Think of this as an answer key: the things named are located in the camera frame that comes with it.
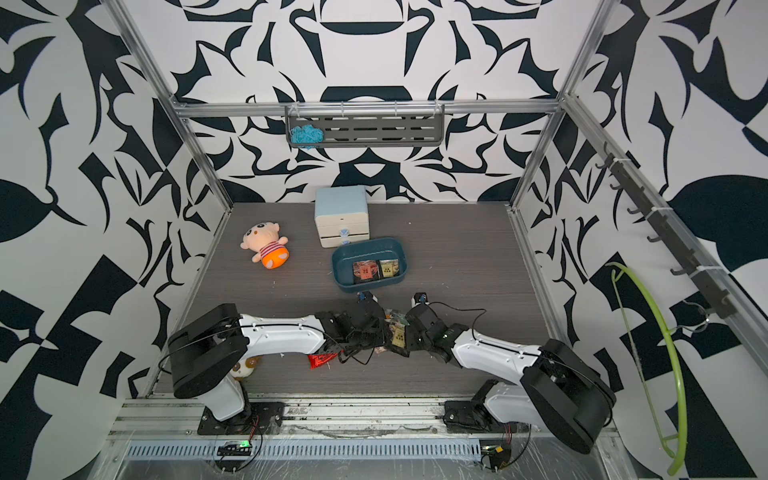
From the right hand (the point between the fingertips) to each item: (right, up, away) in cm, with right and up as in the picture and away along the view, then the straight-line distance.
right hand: (406, 328), depth 89 cm
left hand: (-5, +1, -4) cm, 6 cm away
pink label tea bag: (-12, +16, +10) cm, 23 cm away
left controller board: (-42, -24, -16) cm, 51 cm away
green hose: (+43, -8, -39) cm, 58 cm away
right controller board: (+20, -24, -18) cm, 36 cm away
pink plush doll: (-46, +26, +12) cm, 55 cm away
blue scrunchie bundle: (-30, +57, +3) cm, 65 cm away
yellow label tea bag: (-5, +17, +13) cm, 22 cm away
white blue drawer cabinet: (-20, +34, +8) cm, 40 cm away
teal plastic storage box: (-9, +22, +16) cm, 29 cm away
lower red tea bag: (-25, -6, -8) cm, 26 cm away
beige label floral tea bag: (-2, -1, -2) cm, 3 cm away
